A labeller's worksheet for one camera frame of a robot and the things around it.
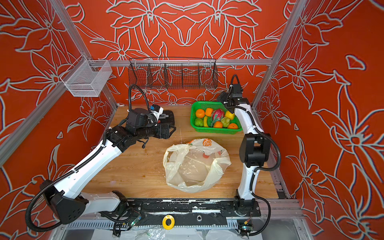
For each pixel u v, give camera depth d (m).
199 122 1.02
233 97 0.71
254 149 0.51
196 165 0.88
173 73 0.98
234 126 1.00
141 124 0.55
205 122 1.06
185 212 0.73
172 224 0.68
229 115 1.06
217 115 1.03
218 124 1.01
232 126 1.01
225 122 1.01
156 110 0.62
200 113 1.10
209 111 1.08
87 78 0.92
